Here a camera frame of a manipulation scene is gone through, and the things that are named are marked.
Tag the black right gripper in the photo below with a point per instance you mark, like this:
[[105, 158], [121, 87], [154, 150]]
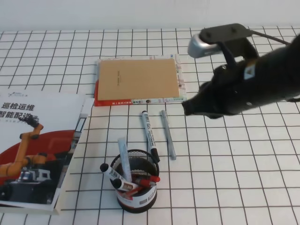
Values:
[[226, 94]]

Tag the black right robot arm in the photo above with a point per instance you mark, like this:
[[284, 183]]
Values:
[[276, 75]]

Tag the silver grey pen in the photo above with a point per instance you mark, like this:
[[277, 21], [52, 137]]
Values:
[[168, 135]]

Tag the black mesh pen holder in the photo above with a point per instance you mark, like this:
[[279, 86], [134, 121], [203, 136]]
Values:
[[142, 164]]

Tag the red marker in holder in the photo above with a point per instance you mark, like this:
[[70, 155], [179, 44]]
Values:
[[142, 183]]

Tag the white book with red spine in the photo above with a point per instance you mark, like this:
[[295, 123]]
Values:
[[180, 78]]

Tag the brown kraft notebook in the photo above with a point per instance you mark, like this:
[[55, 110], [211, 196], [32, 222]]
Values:
[[137, 79]]

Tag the white marker on table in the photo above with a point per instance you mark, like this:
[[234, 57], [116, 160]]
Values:
[[150, 136]]

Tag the black cap marker lower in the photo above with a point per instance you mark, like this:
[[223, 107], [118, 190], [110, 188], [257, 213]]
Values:
[[124, 185]]

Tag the black cap marker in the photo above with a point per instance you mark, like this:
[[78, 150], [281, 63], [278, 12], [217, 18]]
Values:
[[110, 172], [124, 185]]

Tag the black cap marker upper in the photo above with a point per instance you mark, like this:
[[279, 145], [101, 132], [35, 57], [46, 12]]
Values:
[[110, 172]]

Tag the robot brochure book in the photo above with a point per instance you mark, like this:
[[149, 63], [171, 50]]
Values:
[[39, 132]]

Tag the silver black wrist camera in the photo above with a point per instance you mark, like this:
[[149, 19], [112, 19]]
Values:
[[209, 41]]

